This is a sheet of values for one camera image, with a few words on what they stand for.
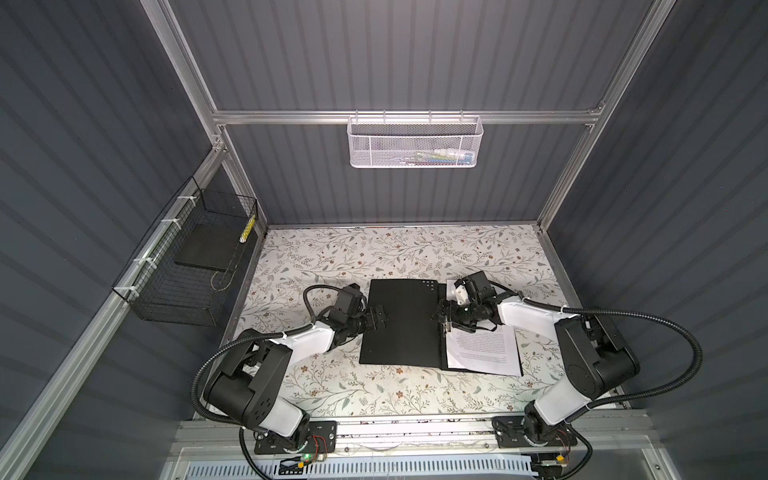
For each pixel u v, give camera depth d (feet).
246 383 1.45
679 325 1.39
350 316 2.39
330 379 2.72
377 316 2.71
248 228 2.69
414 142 4.05
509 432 2.41
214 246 2.40
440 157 3.02
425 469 2.53
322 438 2.37
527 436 2.37
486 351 2.85
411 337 2.99
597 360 1.52
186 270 2.38
